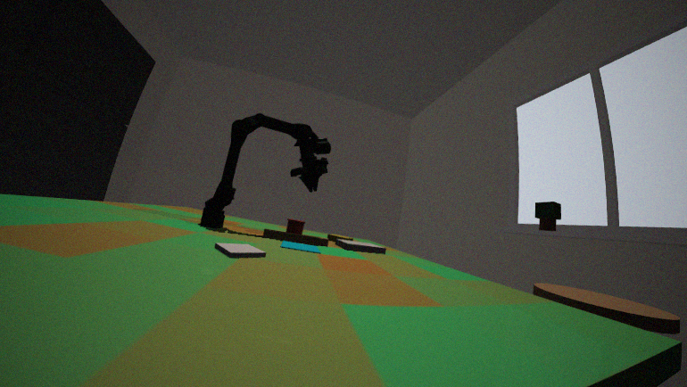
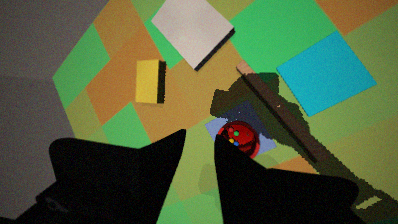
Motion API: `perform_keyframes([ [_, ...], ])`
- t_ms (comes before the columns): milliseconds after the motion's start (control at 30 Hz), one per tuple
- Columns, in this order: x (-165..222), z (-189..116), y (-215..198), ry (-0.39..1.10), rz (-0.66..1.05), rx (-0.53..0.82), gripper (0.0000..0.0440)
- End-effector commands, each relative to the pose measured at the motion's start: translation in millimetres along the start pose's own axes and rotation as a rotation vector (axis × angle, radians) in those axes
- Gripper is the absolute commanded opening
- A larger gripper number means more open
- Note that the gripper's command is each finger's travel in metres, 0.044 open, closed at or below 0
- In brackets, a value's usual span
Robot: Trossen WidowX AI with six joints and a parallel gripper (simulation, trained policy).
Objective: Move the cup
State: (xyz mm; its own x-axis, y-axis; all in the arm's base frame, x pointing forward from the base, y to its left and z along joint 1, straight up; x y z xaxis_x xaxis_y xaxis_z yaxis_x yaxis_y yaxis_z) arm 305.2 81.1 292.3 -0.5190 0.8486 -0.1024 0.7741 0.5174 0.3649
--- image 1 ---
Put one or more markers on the yellow rectangular block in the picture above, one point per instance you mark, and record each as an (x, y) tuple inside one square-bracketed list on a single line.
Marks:
[(333, 237)]

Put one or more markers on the beige flat rectangular box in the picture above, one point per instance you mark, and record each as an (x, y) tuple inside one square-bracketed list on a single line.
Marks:
[(359, 246)]

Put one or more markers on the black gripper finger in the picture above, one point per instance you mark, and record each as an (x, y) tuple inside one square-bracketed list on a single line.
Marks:
[(314, 181), (307, 181)]

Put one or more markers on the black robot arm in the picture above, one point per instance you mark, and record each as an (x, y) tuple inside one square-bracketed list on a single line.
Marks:
[(213, 216)]

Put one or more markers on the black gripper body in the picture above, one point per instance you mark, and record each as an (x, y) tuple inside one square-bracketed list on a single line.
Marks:
[(305, 170)]

